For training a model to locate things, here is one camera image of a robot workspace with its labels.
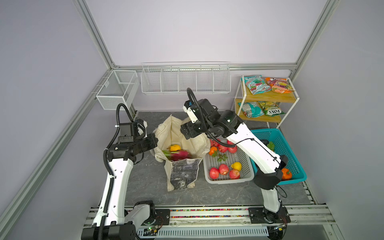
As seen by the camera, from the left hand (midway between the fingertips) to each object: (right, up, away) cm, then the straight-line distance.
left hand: (158, 141), depth 73 cm
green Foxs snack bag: (+68, +19, +23) cm, 74 cm away
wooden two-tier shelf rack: (+70, +21, +9) cm, 74 cm away
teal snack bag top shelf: (+53, +31, +11) cm, 63 cm away
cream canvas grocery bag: (+13, -16, 0) cm, 20 cm away
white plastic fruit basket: (+37, -16, +18) cm, 44 cm away
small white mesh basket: (-33, +35, +29) cm, 56 cm away
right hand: (+15, +7, -4) cm, 17 cm away
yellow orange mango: (+5, -6, +19) cm, 21 cm away
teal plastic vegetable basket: (+72, -6, +20) cm, 75 cm away
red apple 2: (+35, -17, +11) cm, 40 cm away
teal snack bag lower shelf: (+55, +18, +23) cm, 63 cm away
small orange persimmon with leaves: (+30, -8, +18) cm, 36 cm away
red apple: (+29, -19, +9) cm, 36 cm away
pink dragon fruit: (+7, -9, +12) cm, 16 cm away
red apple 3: (+40, -19, +9) cm, 45 cm away
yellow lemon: (+43, -16, +13) cm, 47 cm away
